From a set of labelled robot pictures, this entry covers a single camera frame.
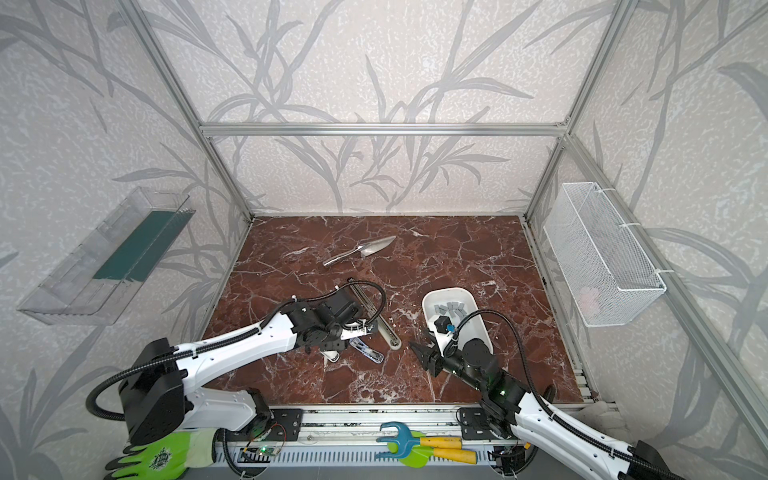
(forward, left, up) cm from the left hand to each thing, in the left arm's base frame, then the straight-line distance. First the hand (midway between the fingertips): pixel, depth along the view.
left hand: (345, 317), depth 84 cm
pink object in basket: (0, -62, +13) cm, 64 cm away
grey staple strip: (+7, -33, -7) cm, 34 cm away
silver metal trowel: (+30, -3, -8) cm, 31 cm away
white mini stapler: (-9, +4, -6) cm, 11 cm away
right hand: (-5, -20, +4) cm, 21 cm away
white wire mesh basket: (-1, -58, +28) cm, 65 cm away
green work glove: (-32, +38, -6) cm, 51 cm away
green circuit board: (-30, +16, -8) cm, 35 cm away
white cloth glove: (-24, -68, -6) cm, 72 cm away
